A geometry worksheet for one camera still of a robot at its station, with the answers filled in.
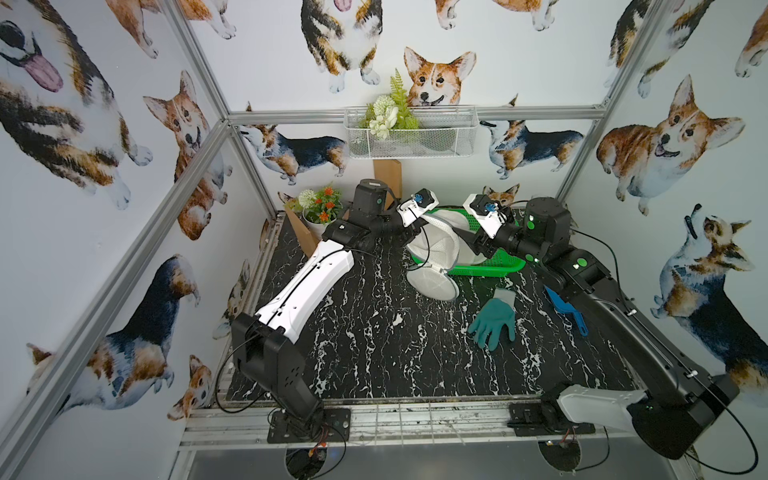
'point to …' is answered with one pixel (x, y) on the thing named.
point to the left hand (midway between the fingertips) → (424, 207)
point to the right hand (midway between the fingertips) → (476, 204)
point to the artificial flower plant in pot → (320, 206)
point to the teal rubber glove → (497, 313)
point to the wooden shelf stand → (387, 179)
